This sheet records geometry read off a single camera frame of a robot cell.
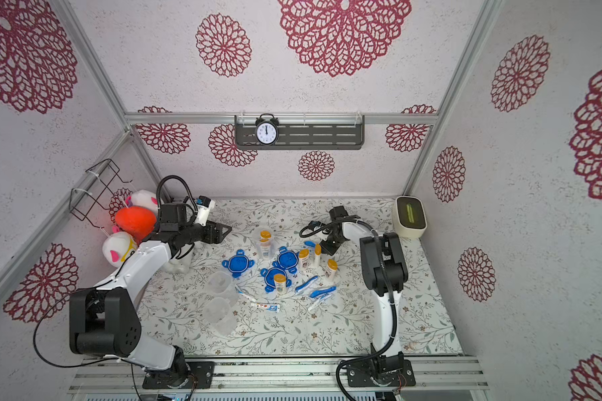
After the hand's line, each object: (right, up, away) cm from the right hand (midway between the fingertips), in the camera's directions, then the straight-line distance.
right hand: (327, 243), depth 104 cm
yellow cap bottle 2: (-18, -13, -19) cm, 29 cm away
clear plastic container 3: (-39, -22, -19) cm, 49 cm away
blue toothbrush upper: (-9, -15, -12) cm, 21 cm away
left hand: (-38, +7, -16) cm, 42 cm away
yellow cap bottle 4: (0, -6, -19) cm, 20 cm away
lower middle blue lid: (-22, -13, -10) cm, 28 cm away
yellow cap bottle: (-24, +4, -10) cm, 27 cm away
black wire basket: (-75, +24, -23) cm, 82 cm away
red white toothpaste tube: (-21, -21, -18) cm, 34 cm away
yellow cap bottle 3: (-5, -2, -14) cm, 15 cm away
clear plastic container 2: (-41, -14, -11) cm, 45 cm away
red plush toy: (-70, +9, -15) cm, 72 cm away
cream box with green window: (+36, +11, +2) cm, 38 cm away
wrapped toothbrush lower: (-4, -19, -17) cm, 26 cm away
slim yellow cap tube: (-24, -2, -10) cm, 26 cm away
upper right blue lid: (-16, -6, -4) cm, 18 cm away
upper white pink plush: (-71, +18, -9) cm, 73 cm away
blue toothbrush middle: (-4, -17, -14) cm, 22 cm away
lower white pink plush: (-70, 0, -24) cm, 74 cm away
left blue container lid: (-36, -8, -6) cm, 37 cm away
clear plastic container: (-27, +2, -12) cm, 30 cm away
